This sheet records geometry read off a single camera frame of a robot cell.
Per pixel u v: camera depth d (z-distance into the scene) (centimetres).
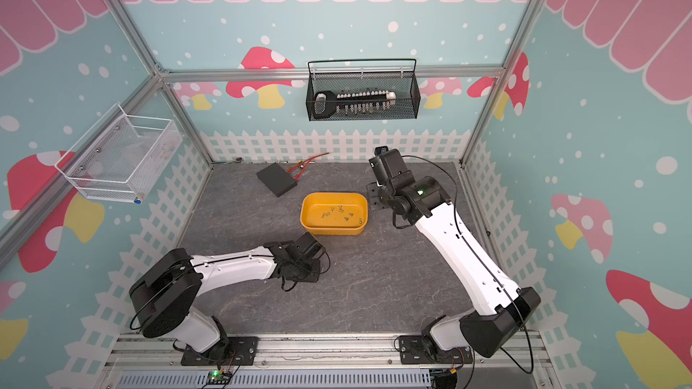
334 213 103
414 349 74
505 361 74
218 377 73
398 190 51
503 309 39
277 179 115
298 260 70
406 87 94
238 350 74
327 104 90
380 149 62
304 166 118
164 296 44
